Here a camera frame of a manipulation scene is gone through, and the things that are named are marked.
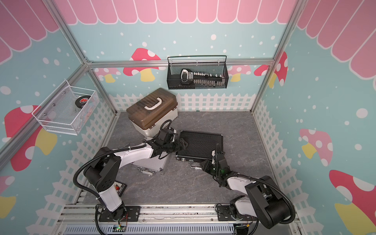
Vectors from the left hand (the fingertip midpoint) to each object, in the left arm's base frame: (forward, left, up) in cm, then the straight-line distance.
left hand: (183, 148), depth 91 cm
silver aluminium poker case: (-10, +18, -3) cm, 21 cm away
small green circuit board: (-41, +30, -8) cm, 51 cm away
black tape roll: (+12, +55, +27) cm, 62 cm away
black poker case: (+3, -11, -2) cm, 11 cm away
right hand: (-8, -11, -5) cm, 14 cm away
